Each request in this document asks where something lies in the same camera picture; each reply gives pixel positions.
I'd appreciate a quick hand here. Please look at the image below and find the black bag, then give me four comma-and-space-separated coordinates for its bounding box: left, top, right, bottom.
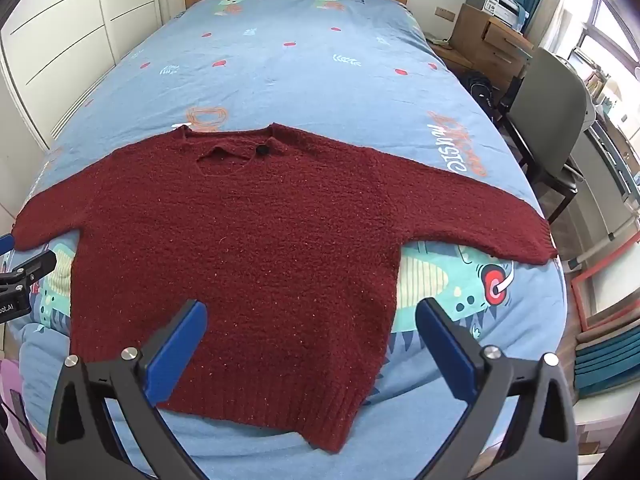
462, 72, 507, 122

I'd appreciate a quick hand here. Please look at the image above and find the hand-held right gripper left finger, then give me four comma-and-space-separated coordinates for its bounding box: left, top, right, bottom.
46, 299, 209, 480

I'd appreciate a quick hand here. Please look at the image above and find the wooden cabinet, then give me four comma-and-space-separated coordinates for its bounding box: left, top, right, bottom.
434, 2, 536, 97

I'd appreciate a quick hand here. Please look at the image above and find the grey chair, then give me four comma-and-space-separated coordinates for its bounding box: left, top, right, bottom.
499, 47, 597, 226

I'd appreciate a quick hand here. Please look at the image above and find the white tube rail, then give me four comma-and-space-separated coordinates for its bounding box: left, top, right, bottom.
574, 229, 640, 267

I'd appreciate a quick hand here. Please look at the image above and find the red wooden frame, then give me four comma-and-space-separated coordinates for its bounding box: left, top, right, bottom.
570, 254, 640, 332

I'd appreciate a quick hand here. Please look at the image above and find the grey printer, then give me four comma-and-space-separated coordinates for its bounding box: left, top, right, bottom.
467, 0, 527, 27

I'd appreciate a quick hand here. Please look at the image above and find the dark red knitted sweater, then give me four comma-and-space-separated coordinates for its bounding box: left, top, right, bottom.
11, 122, 558, 455

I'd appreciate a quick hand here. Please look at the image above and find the white wardrobe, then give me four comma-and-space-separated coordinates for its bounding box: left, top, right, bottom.
0, 0, 192, 153

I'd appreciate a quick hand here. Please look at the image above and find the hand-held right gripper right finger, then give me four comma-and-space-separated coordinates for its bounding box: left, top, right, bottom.
415, 297, 581, 480

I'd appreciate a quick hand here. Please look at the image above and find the teal striped cushion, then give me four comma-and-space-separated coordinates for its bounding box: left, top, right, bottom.
572, 326, 640, 399

